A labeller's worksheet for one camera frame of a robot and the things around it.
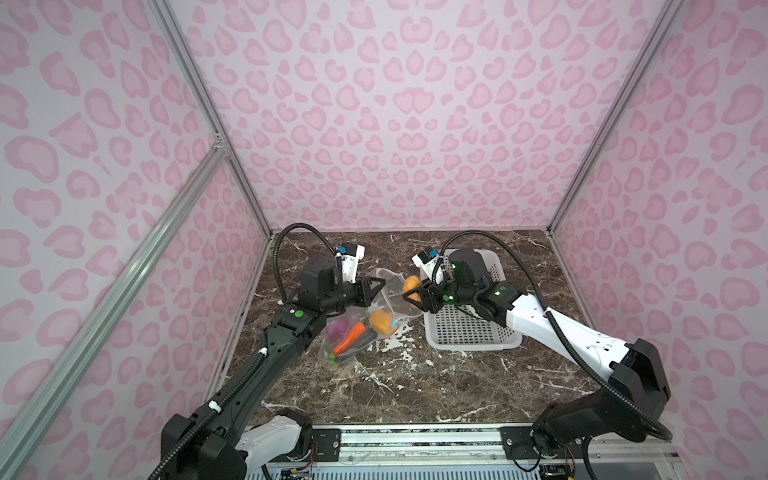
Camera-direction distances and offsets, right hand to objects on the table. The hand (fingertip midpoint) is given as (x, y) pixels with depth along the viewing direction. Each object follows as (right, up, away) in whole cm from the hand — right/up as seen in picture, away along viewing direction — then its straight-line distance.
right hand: (412, 289), depth 76 cm
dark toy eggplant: (-12, -15, +12) cm, 23 cm away
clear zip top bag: (-6, -2, -1) cm, 6 cm away
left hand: (-6, +3, -3) cm, 8 cm away
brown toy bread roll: (-1, +2, -2) cm, 3 cm away
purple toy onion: (-21, -13, +12) cm, 28 cm away
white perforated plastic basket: (+15, -14, +17) cm, 27 cm away
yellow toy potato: (-8, -10, +9) cm, 16 cm away
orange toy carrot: (-16, -14, +13) cm, 24 cm away
